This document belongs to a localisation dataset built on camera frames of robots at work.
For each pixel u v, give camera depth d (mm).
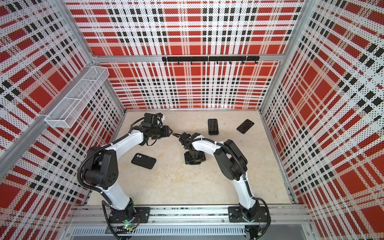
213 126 1157
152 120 750
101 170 477
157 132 816
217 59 905
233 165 530
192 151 705
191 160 836
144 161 948
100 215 751
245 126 1140
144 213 736
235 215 732
